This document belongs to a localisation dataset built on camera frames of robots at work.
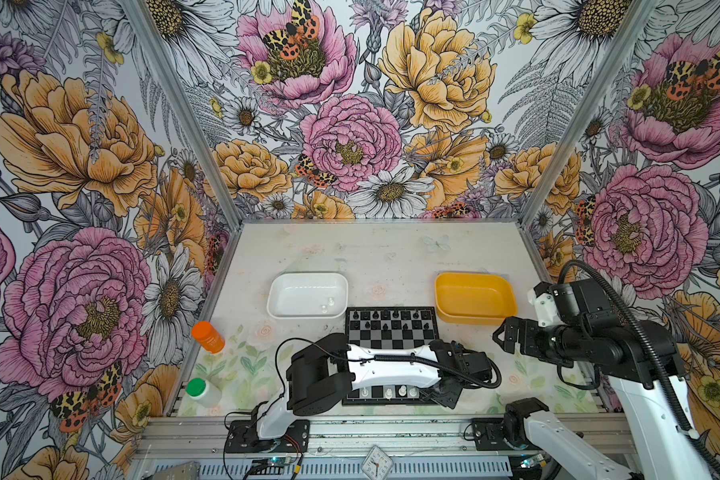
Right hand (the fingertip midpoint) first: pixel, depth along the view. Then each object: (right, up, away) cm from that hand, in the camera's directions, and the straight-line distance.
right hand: (516, 353), depth 62 cm
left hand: (-14, -16, +14) cm, 26 cm away
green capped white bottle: (-70, -13, +11) cm, 72 cm away
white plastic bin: (-50, +6, +40) cm, 64 cm away
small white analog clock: (-28, -27, +7) cm, 40 cm away
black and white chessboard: (-24, -2, +29) cm, 38 cm away
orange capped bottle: (-74, -1, +19) cm, 76 cm away
